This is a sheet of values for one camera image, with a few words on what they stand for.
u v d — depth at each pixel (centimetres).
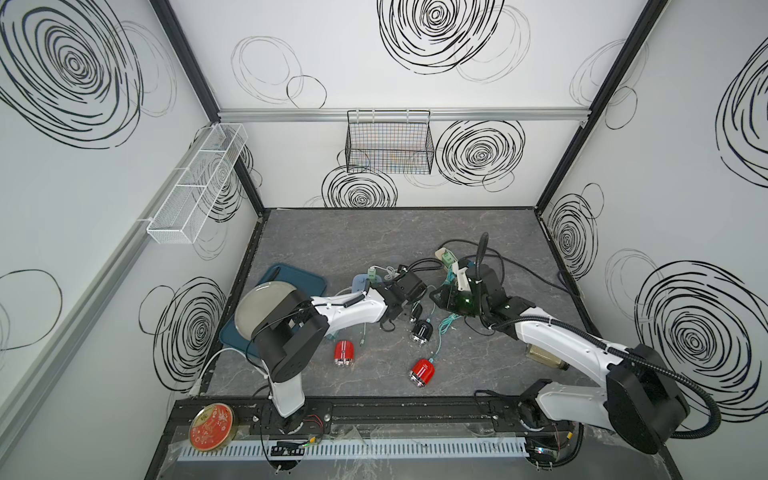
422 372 78
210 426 69
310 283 98
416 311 91
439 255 102
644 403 41
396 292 69
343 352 81
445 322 89
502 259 105
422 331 85
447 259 96
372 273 93
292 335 47
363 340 86
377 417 75
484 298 64
